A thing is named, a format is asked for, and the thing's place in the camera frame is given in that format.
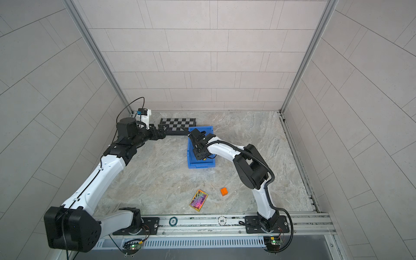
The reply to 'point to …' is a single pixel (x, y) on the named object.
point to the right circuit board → (272, 244)
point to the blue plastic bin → (193, 162)
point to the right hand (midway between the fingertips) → (201, 154)
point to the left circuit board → (131, 247)
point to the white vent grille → (118, 244)
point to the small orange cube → (223, 192)
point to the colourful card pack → (198, 200)
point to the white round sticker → (222, 220)
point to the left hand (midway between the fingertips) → (164, 123)
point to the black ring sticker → (173, 221)
